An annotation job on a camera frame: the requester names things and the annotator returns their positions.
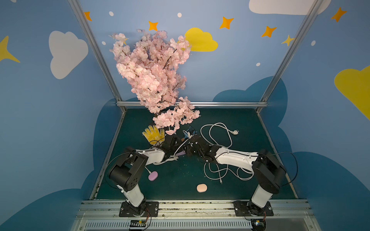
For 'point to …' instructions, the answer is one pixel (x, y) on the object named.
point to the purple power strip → (181, 153)
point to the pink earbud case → (202, 187)
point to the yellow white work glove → (153, 136)
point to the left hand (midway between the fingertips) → (185, 144)
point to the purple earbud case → (153, 175)
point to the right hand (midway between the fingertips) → (187, 145)
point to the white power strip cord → (218, 134)
